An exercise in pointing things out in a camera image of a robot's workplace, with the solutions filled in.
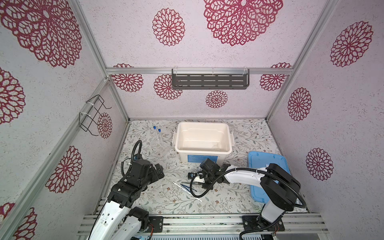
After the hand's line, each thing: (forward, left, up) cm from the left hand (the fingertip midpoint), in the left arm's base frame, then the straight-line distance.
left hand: (155, 173), depth 75 cm
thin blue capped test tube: (+30, +3, -7) cm, 31 cm away
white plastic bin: (+30, -22, -15) cm, 40 cm away
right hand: (+3, -23, -14) cm, 27 cm away
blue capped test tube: (+40, +9, -17) cm, 44 cm away
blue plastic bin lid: (+16, -62, -16) cm, 66 cm away
